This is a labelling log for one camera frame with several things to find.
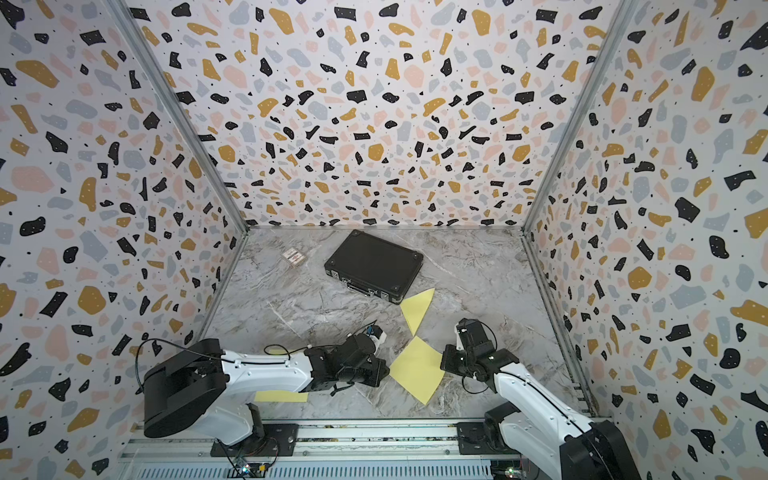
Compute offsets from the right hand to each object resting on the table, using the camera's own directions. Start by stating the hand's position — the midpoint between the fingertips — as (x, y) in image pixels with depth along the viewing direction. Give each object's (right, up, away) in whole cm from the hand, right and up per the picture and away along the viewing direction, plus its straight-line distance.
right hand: (442, 359), depth 86 cm
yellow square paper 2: (-6, -3, +2) cm, 7 cm away
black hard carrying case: (-21, +26, +19) cm, 38 cm away
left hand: (-13, -2, -4) cm, 14 cm away
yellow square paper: (-7, +13, +12) cm, 19 cm away
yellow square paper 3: (-44, -9, -4) cm, 45 cm away
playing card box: (-51, +29, +25) cm, 64 cm away
